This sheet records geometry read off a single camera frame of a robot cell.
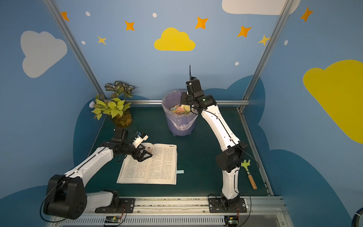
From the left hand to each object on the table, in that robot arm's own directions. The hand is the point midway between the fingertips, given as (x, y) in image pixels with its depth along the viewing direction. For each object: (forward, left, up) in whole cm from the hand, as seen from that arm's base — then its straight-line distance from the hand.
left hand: (147, 149), depth 85 cm
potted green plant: (+22, +21, +14) cm, 34 cm away
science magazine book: (-9, -8, -8) cm, 14 cm away
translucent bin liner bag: (+33, -13, +13) cm, 37 cm away
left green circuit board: (-35, +14, -11) cm, 39 cm away
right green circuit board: (-34, -49, -11) cm, 60 cm away
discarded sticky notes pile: (+30, -20, +4) cm, 36 cm away
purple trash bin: (+19, -17, -9) cm, 27 cm away
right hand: (+23, -23, +23) cm, 40 cm away
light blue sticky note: (-10, -21, -10) cm, 25 cm away
